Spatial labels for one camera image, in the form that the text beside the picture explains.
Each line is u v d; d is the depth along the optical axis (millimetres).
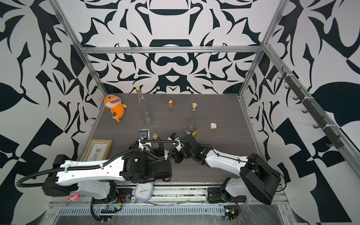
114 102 1049
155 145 607
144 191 730
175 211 712
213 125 993
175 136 730
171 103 1081
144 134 521
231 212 712
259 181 423
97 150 896
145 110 944
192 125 861
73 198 729
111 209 686
